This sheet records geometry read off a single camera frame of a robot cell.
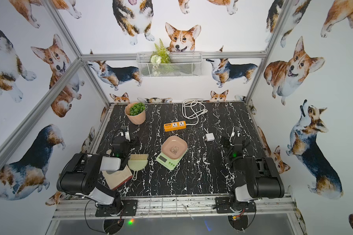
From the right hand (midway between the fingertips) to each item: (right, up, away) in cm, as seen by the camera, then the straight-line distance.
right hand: (231, 133), depth 92 cm
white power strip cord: (-24, +16, +21) cm, 36 cm away
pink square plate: (-36, -9, 0) cm, 37 cm away
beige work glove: (-70, -26, -7) cm, 75 cm away
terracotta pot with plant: (-62, +13, +8) cm, 64 cm away
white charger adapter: (-13, -4, +7) cm, 15 cm away
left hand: (-64, +1, +2) cm, 64 cm away
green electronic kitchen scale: (-38, -17, -6) cm, 42 cm away
